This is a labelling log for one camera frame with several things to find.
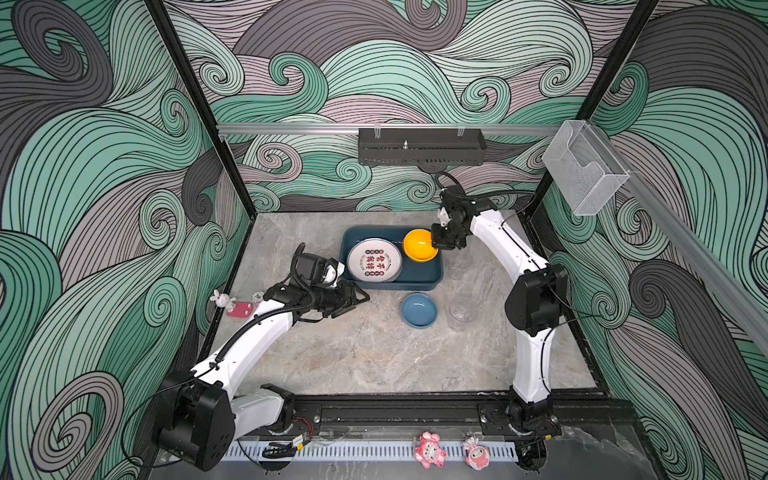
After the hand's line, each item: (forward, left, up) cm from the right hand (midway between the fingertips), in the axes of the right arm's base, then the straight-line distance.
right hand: (436, 243), depth 92 cm
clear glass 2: (-17, -8, -13) cm, 23 cm away
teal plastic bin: (-4, +6, -12) cm, 14 cm away
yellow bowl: (0, +6, -1) cm, 6 cm away
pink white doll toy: (-53, -4, -10) cm, 54 cm away
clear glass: (+2, -9, -13) cm, 16 cm away
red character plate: (+2, +20, -13) cm, 24 cm away
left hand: (-20, +22, +2) cm, 30 cm away
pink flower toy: (-52, +6, -10) cm, 53 cm away
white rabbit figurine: (-17, +65, -7) cm, 67 cm away
